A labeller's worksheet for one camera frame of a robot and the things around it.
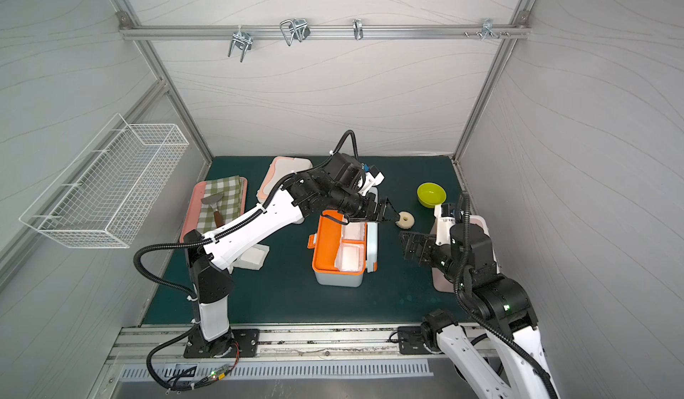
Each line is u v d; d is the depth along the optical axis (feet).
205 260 1.45
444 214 1.83
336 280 2.68
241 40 2.60
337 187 1.82
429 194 3.46
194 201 3.42
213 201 3.39
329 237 2.67
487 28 2.51
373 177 2.15
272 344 2.47
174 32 2.61
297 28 2.50
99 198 2.19
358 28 2.57
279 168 3.21
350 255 2.64
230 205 3.42
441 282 2.61
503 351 1.25
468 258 1.41
